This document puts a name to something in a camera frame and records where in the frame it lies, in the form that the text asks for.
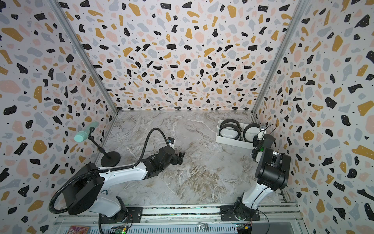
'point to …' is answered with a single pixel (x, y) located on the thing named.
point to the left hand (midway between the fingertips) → (181, 151)
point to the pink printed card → (76, 229)
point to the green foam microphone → (82, 135)
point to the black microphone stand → (110, 159)
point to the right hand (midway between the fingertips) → (268, 134)
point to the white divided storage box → (230, 131)
